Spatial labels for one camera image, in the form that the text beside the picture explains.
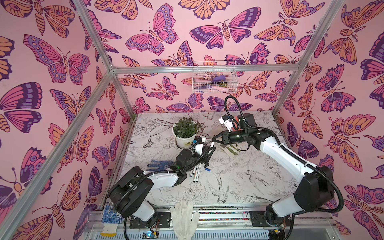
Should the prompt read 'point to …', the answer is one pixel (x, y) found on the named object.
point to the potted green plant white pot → (185, 130)
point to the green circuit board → (149, 235)
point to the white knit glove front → (184, 222)
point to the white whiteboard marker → (212, 143)
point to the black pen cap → (213, 139)
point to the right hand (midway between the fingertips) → (213, 137)
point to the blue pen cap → (208, 169)
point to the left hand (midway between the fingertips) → (216, 146)
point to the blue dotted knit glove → (162, 165)
